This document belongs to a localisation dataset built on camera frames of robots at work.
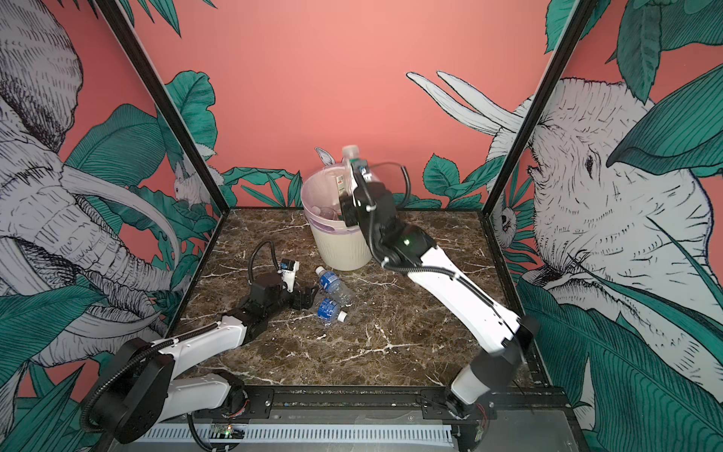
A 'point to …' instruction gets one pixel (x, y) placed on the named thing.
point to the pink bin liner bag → (321, 201)
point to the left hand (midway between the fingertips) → (308, 280)
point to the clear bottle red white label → (341, 184)
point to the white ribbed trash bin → (341, 250)
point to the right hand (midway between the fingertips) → (350, 185)
